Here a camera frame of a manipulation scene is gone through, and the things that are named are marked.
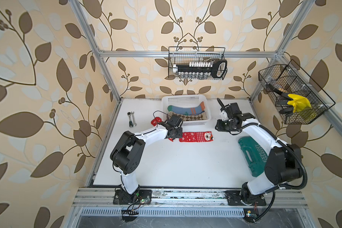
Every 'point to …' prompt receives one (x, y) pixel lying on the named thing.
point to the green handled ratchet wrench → (130, 122)
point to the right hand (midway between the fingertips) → (217, 127)
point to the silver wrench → (134, 123)
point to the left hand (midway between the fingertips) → (176, 131)
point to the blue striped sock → (195, 110)
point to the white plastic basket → (186, 100)
